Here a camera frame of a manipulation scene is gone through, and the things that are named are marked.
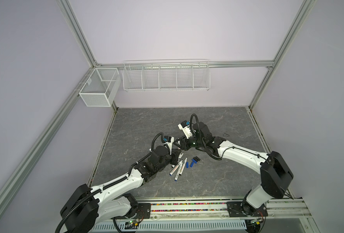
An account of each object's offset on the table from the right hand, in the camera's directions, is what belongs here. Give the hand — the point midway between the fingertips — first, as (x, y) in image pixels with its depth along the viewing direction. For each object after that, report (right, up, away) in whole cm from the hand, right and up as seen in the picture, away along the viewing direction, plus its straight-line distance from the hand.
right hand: (175, 142), depth 80 cm
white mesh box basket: (-54, +36, +23) cm, 69 cm away
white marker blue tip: (+2, -19, +6) cm, 20 cm away
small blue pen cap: (+7, -15, +9) cm, 19 cm away
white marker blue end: (+5, -16, +8) cm, 19 cm away
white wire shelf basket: (-10, +44, +19) cm, 49 cm away
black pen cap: (+14, -12, +11) cm, 21 cm away
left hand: (+3, -5, -1) cm, 6 cm away
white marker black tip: (0, -17, +7) cm, 18 cm away
